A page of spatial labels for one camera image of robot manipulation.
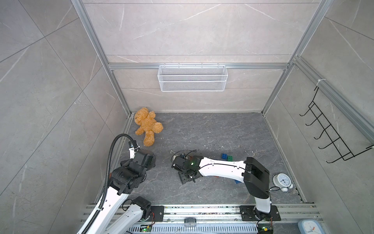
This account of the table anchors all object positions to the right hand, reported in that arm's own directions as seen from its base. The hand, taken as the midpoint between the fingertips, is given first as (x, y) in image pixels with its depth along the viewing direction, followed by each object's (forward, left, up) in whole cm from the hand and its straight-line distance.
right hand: (187, 177), depth 82 cm
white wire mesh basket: (+60, -4, +26) cm, 66 cm away
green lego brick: (+13, -28, -3) cm, 31 cm away
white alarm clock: (-3, -54, 0) cm, 54 cm away
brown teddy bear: (+36, +28, +5) cm, 45 cm away
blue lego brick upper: (+14, -24, -2) cm, 28 cm away
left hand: (+4, +22, +18) cm, 29 cm away
